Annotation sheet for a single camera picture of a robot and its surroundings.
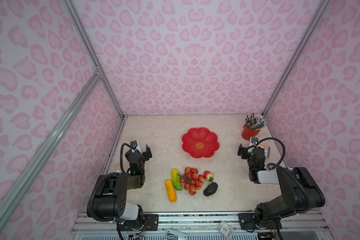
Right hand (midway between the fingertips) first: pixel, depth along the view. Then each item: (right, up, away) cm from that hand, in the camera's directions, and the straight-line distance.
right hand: (250, 143), depth 92 cm
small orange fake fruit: (-33, -23, -11) cm, 41 cm away
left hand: (-67, -1, -2) cm, 67 cm away
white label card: (-42, -40, -24) cm, 62 cm away
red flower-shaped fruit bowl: (-29, -1, +12) cm, 32 cm away
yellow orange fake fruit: (-47, -25, -12) cm, 55 cm away
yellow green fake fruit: (-45, -18, -8) cm, 49 cm away
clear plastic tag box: (-21, -37, -23) cm, 49 cm away
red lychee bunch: (-36, -19, -9) cm, 42 cm away
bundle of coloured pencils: (+3, +13, -1) cm, 13 cm away
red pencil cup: (+2, +6, +9) cm, 11 cm away
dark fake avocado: (-26, -23, -12) cm, 37 cm away
